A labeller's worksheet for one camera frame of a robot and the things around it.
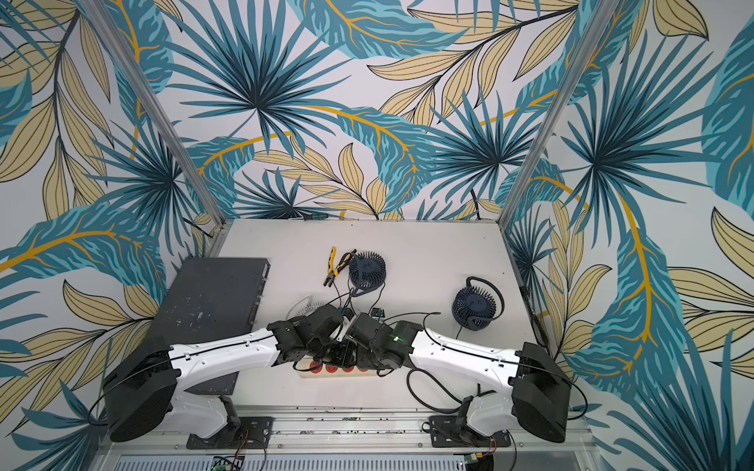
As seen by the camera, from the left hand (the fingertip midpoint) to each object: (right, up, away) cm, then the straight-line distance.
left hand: (356, 364), depth 78 cm
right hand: (-1, -2, -3) cm, 4 cm away
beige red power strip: (-10, +2, -8) cm, 13 cm away
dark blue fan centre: (+2, +23, +19) cm, 30 cm away
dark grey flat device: (-47, +15, +15) cm, 52 cm away
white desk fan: (-17, +13, +12) cm, 25 cm away
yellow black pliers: (-11, +22, +25) cm, 35 cm away
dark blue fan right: (+35, +12, +12) cm, 39 cm away
